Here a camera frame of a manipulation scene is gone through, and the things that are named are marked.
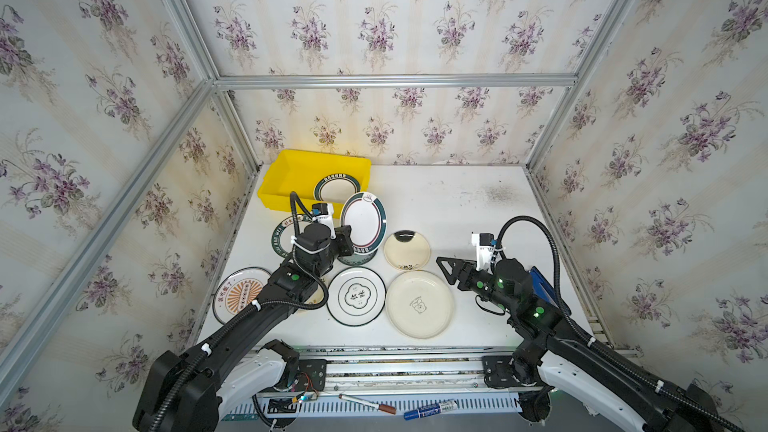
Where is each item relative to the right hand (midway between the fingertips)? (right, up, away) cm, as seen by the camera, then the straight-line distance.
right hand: (439, 264), depth 75 cm
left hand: (-23, +10, +5) cm, 26 cm away
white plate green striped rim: (-19, +12, +10) cm, 25 cm away
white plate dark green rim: (-33, +20, +38) cm, 54 cm away
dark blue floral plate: (-23, -3, +18) cm, 29 cm away
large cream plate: (-4, -14, +10) cm, 18 cm away
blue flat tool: (+33, -10, +13) cm, 37 cm away
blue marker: (-3, -32, -7) cm, 33 cm away
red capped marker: (-16, -32, -6) cm, 36 cm away
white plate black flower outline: (-22, -12, +11) cm, 28 cm away
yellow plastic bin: (-48, +27, +42) cm, 70 cm away
